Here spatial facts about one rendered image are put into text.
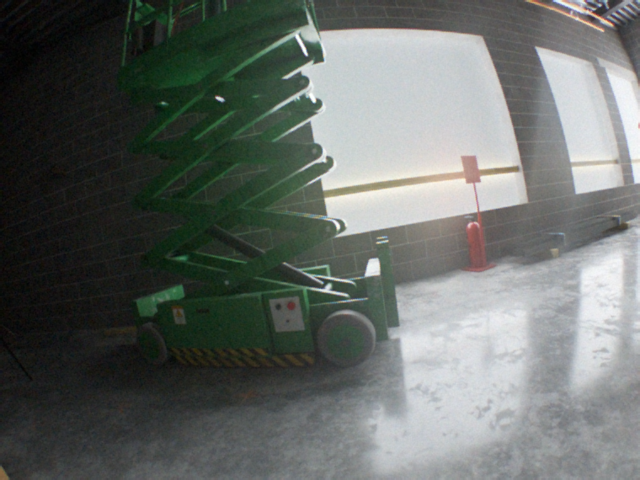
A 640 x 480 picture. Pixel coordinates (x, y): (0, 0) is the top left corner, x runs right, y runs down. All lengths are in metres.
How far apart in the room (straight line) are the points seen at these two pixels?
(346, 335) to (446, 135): 2.93
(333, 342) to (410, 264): 1.91
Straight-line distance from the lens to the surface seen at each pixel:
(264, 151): 1.80
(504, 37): 5.14
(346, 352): 1.58
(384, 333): 1.65
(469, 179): 3.28
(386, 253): 1.66
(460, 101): 4.18
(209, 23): 2.24
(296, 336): 1.66
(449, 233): 3.48
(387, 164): 3.46
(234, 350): 1.80
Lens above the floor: 0.77
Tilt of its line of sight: 3 degrees down
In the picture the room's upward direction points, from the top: 10 degrees counter-clockwise
